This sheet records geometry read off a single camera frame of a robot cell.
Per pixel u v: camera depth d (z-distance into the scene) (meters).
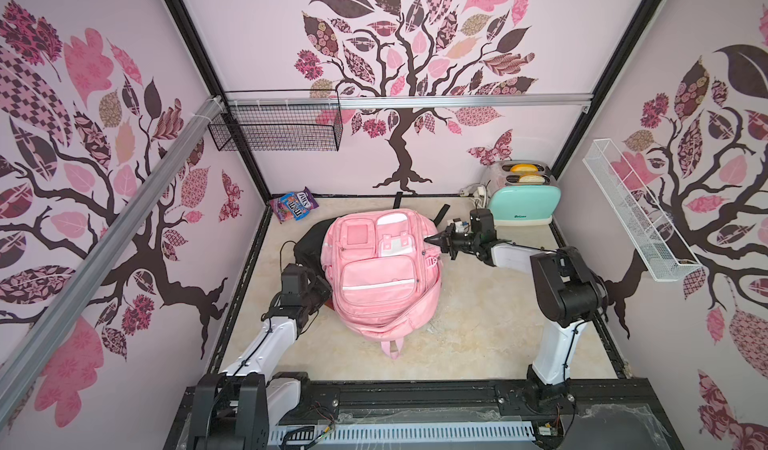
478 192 1.09
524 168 1.03
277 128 1.22
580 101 0.94
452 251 0.87
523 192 1.00
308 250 0.95
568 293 0.52
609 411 0.73
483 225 0.78
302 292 0.68
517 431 0.70
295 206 1.14
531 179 1.00
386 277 0.85
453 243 0.85
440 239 0.86
